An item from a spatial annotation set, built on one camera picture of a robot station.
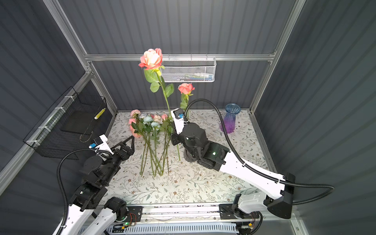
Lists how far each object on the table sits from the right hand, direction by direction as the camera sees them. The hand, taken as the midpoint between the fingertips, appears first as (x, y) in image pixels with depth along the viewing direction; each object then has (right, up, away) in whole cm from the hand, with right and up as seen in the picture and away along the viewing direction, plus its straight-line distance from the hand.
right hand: (173, 124), depth 62 cm
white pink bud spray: (-14, -1, +47) cm, 49 cm away
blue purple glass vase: (+35, +10, +34) cm, 50 cm away
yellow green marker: (-43, +4, +16) cm, 46 cm away
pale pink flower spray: (-29, -2, +38) cm, 48 cm away
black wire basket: (-55, -4, +10) cm, 56 cm away
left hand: (-20, -7, +4) cm, 22 cm away
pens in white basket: (+8, +30, +32) cm, 44 cm away
